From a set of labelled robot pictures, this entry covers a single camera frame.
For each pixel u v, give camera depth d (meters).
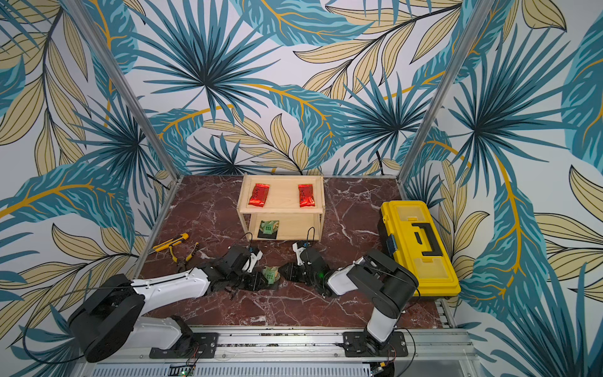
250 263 0.72
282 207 0.82
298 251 0.84
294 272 0.79
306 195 0.83
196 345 0.72
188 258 0.92
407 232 0.80
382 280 0.50
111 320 0.42
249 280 0.76
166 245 0.94
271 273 0.88
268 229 0.98
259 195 0.84
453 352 0.73
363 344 0.74
